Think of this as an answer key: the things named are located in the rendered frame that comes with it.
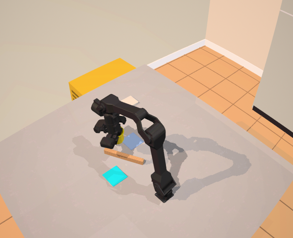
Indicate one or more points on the orange flat bar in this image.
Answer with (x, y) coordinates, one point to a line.
(124, 156)

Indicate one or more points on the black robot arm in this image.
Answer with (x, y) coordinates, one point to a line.
(111, 107)

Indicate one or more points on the cream flat square tile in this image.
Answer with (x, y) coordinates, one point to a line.
(130, 100)

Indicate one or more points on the yellow cup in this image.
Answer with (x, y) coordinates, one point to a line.
(120, 140)

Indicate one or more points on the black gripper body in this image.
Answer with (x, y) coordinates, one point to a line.
(112, 130)

